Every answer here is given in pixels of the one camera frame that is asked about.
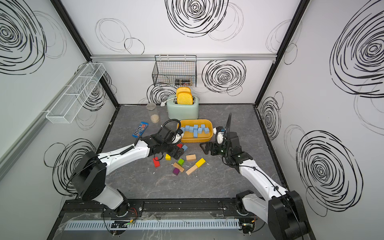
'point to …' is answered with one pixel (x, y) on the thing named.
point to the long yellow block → (200, 162)
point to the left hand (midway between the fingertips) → (178, 148)
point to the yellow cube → (167, 157)
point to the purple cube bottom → (176, 171)
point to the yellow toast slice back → (183, 89)
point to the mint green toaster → (176, 111)
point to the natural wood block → (191, 158)
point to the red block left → (156, 163)
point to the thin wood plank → (178, 167)
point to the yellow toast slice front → (184, 98)
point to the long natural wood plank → (191, 169)
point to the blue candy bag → (140, 130)
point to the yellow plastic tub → (188, 137)
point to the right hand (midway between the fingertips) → (206, 145)
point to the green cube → (181, 162)
